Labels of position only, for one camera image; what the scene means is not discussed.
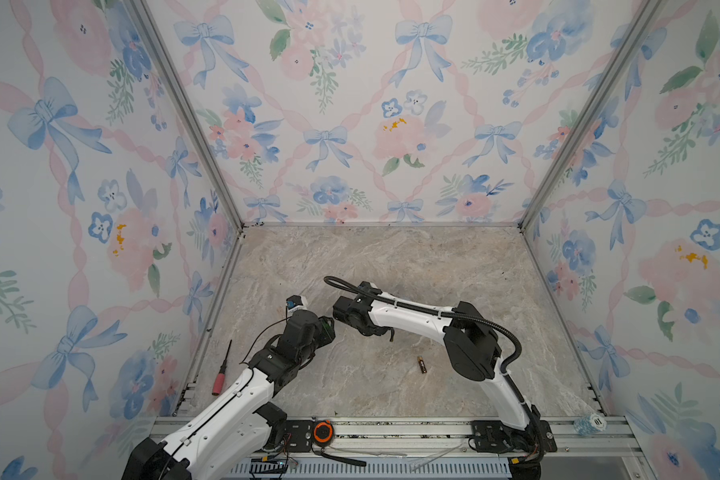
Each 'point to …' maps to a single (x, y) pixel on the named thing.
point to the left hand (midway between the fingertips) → (332, 320)
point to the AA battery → (422, 365)
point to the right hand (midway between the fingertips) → (400, 309)
